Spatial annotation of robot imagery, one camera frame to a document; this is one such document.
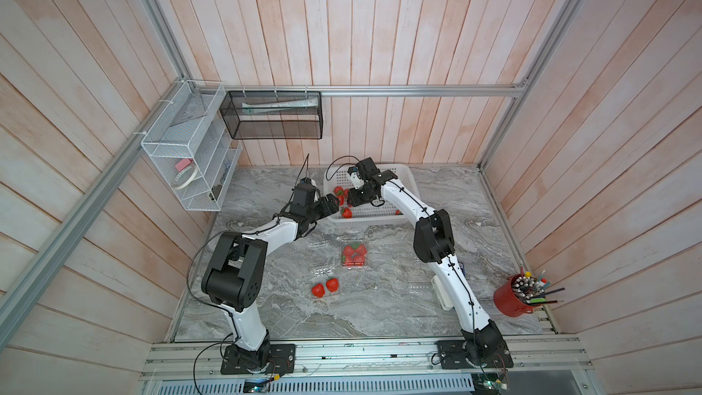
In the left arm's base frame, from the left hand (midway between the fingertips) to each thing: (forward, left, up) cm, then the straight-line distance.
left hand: (332, 206), depth 96 cm
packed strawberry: (-14, -10, -7) cm, 19 cm away
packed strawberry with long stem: (-14, -6, -7) cm, 17 cm away
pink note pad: (+1, +45, +19) cm, 49 cm away
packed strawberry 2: (-26, -1, -7) cm, 27 cm away
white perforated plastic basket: (+16, -1, -5) cm, 17 cm away
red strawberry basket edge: (+1, -6, -6) cm, 8 cm away
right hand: (+9, -7, -7) cm, 13 cm away
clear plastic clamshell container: (-15, -8, -8) cm, 19 cm away
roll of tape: (-2, +44, +17) cm, 48 cm away
